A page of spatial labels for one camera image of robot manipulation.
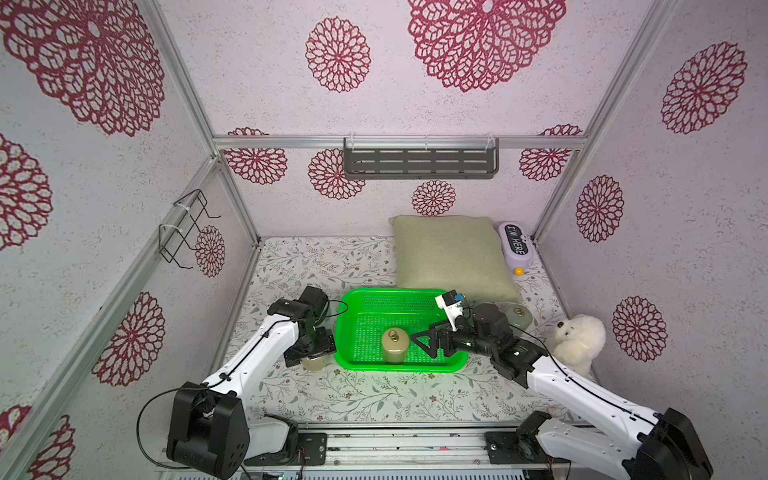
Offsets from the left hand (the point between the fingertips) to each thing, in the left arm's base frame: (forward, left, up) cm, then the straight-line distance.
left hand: (316, 355), depth 81 cm
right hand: (+3, -27, +9) cm, 29 cm away
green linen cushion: (+33, -42, +4) cm, 54 cm away
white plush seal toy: (-1, -65, +10) cm, 66 cm away
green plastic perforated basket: (+12, -15, -8) cm, 21 cm away
